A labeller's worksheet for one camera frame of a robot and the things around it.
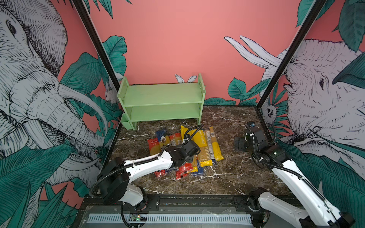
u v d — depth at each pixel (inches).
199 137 37.3
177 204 29.4
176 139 36.5
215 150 35.8
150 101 35.5
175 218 27.6
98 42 32.3
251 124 25.0
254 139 20.7
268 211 23.2
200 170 32.7
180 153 24.1
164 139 36.6
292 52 33.7
